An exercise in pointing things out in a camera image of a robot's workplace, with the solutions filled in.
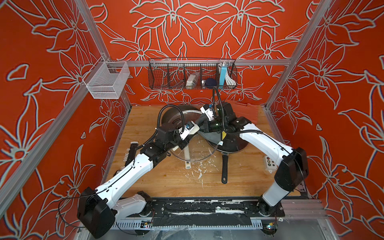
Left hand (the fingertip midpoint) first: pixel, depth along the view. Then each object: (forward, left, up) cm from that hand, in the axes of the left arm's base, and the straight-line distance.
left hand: (190, 129), depth 75 cm
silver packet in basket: (+35, +1, +7) cm, 36 cm away
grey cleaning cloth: (-2, -12, -3) cm, 12 cm away
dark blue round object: (+36, -11, +3) cm, 38 cm away
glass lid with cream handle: (+3, -3, -25) cm, 25 cm away
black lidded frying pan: (+3, -24, -16) cm, 29 cm away
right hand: (+1, -1, 0) cm, 1 cm away
